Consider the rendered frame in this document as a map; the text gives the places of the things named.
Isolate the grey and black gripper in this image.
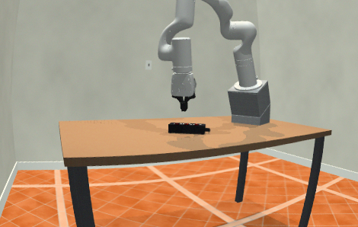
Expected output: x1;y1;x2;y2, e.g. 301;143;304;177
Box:
171;72;196;112

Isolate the black power strip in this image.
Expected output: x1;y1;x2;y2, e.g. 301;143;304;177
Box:
168;123;210;135

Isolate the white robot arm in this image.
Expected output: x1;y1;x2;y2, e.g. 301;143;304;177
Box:
158;0;262;91

